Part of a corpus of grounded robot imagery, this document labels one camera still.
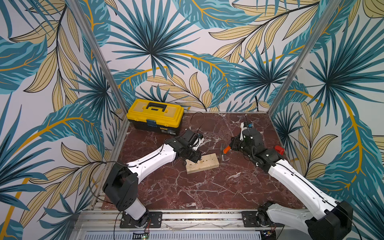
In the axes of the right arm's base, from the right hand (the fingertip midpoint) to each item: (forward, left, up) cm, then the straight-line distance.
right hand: (232, 138), depth 78 cm
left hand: (-6, +18, -10) cm, 22 cm away
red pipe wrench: (+4, -36, -21) cm, 42 cm away
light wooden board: (-4, +12, -19) cm, 23 cm away
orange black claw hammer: (-4, +3, -13) cm, 14 cm away
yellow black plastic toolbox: (+20, +39, -5) cm, 45 cm away
